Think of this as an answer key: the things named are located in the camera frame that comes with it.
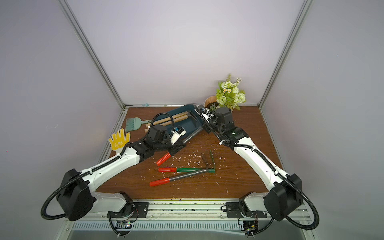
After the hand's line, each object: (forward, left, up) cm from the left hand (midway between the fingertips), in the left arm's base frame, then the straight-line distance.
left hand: (185, 143), depth 78 cm
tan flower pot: (+36, -15, -3) cm, 40 cm away
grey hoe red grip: (-8, +9, -1) cm, 12 cm away
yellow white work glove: (+11, +48, -18) cm, 53 cm away
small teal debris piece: (+50, +40, -20) cm, 67 cm away
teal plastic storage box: (+27, -2, -19) cm, 33 cm away
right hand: (+10, -9, +13) cm, 18 cm away
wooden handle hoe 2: (+27, +10, -14) cm, 32 cm away
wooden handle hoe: (+25, +14, -11) cm, 31 cm away
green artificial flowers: (+27, -25, +10) cm, 38 cm away
